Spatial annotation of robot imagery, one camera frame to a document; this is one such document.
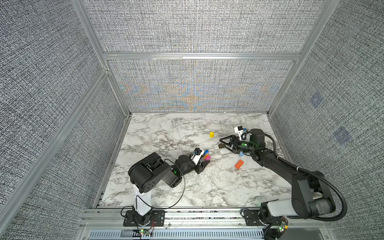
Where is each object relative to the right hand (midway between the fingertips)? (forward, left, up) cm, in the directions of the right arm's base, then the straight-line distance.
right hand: (221, 142), depth 83 cm
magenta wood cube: (-3, +7, -12) cm, 14 cm away
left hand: (-5, +8, -10) cm, 14 cm away
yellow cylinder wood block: (+17, +3, -15) cm, 23 cm away
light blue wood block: (-9, -9, +2) cm, 13 cm away
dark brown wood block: (+7, -2, -15) cm, 17 cm away
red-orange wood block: (-5, -12, -17) cm, 22 cm away
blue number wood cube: (0, +8, -10) cm, 13 cm away
